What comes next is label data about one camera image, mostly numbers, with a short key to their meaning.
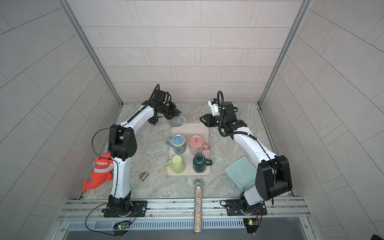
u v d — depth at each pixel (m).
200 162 0.76
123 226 0.64
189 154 0.90
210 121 0.71
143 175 0.80
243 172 0.82
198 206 0.69
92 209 0.71
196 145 0.82
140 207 0.71
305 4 0.71
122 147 0.56
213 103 0.73
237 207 0.71
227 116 0.63
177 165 0.76
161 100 0.79
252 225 0.68
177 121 0.89
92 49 0.87
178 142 0.83
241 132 0.55
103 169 0.77
